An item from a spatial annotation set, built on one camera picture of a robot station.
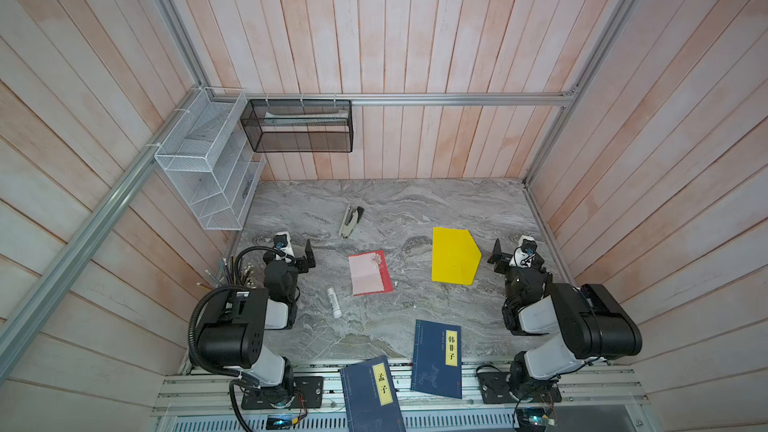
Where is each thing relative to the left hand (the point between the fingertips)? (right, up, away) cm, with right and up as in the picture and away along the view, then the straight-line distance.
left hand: (295, 245), depth 91 cm
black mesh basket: (-3, +42, +17) cm, 46 cm away
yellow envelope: (+53, -5, +10) cm, 54 cm away
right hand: (+67, +1, -2) cm, 67 cm away
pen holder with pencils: (-16, -7, -9) cm, 20 cm away
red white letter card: (+23, -10, +5) cm, 26 cm away
